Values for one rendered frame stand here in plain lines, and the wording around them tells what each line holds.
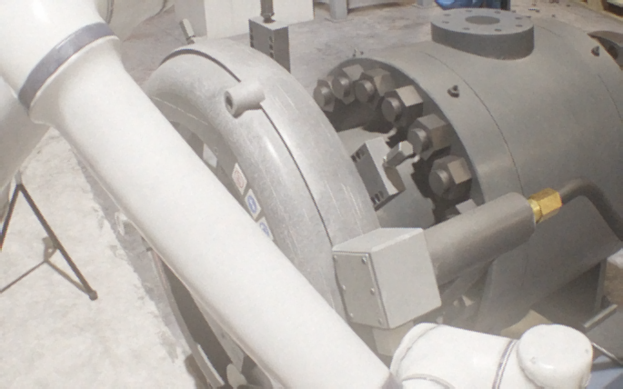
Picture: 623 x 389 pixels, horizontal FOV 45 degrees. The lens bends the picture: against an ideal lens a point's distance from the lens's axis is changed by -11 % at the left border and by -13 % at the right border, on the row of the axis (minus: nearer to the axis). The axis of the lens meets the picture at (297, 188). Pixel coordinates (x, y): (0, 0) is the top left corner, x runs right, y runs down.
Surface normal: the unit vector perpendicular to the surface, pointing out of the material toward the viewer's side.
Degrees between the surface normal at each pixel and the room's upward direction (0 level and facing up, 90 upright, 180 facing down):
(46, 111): 115
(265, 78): 21
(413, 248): 68
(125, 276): 0
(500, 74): 25
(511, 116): 42
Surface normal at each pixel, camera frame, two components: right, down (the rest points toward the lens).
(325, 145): 0.26, -0.45
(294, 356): -0.21, 0.15
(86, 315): -0.09, -0.90
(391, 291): 0.44, -0.04
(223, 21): 0.42, 0.36
